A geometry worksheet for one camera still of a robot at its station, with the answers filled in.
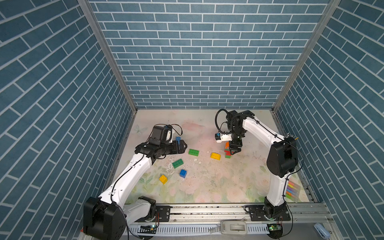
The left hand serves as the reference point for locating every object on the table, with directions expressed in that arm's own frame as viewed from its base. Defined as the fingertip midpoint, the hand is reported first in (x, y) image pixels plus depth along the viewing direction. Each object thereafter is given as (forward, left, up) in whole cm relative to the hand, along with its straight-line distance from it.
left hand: (183, 146), depth 79 cm
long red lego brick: (-1, -25, -4) cm, 25 cm away
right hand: (+5, -29, -7) cm, 31 cm away
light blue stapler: (-36, -66, -14) cm, 76 cm away
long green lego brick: (-2, +5, -17) cm, 17 cm away
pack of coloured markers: (-18, -60, -15) cm, 65 cm away
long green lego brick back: (+5, -5, -15) cm, 17 cm away
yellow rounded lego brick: (+3, -19, -16) cm, 25 cm away
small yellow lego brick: (-12, +11, -15) cm, 22 cm away
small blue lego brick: (-9, +1, -14) cm, 17 cm away
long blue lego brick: (+16, +5, -16) cm, 23 cm away
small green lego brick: (+2, -27, -15) cm, 31 cm away
